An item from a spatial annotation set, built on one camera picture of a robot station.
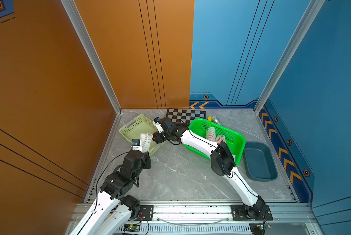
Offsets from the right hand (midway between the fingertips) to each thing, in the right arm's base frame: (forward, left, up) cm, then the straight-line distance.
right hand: (156, 135), depth 93 cm
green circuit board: (-47, +8, -12) cm, 49 cm away
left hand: (-17, +1, +9) cm, 19 cm away
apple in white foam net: (0, -41, -2) cm, 41 cm away
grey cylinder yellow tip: (+19, -41, -6) cm, 46 cm away
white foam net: (-15, +1, +18) cm, 24 cm away
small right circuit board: (-47, -53, -11) cm, 72 cm away
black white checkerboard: (+23, -15, -6) cm, 28 cm away
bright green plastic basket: (0, -53, -7) cm, 53 cm away
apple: (+3, -36, -3) cm, 36 cm away
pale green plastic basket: (+15, +14, -7) cm, 22 cm away
